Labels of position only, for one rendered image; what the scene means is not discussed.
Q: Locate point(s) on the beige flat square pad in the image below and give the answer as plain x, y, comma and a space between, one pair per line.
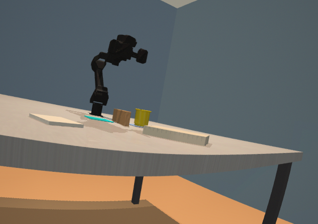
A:
56, 121

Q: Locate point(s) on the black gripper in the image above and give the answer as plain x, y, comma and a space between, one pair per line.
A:
124, 52

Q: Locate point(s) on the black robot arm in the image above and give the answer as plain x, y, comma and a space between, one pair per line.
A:
100, 93

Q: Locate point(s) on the beige long rectangular block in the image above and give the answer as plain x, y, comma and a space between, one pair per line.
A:
176, 135

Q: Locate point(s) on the yellow cup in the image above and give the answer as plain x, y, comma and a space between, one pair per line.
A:
141, 117

